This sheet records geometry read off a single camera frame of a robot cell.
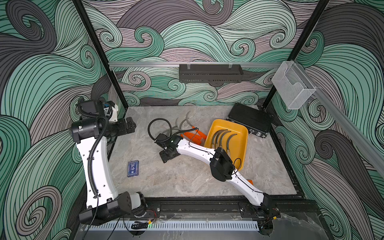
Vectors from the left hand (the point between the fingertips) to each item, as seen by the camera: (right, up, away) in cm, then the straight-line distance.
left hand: (124, 126), depth 66 cm
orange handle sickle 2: (+31, -3, +43) cm, 53 cm away
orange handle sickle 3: (+29, -8, +39) cm, 49 cm away
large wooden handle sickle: (+45, -14, +29) cm, 56 cm away
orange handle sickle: (+38, -7, +38) cm, 54 cm away
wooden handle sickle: (+50, -10, +35) cm, 61 cm away
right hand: (+15, -22, +25) cm, 36 cm away
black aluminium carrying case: (+80, +1, +41) cm, 90 cm away
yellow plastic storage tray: (+62, -13, +32) cm, 71 cm away
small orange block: (+64, -32, +16) cm, 73 cm away
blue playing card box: (-3, -26, +19) cm, 33 cm away
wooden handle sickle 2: (+55, -17, +27) cm, 63 cm away
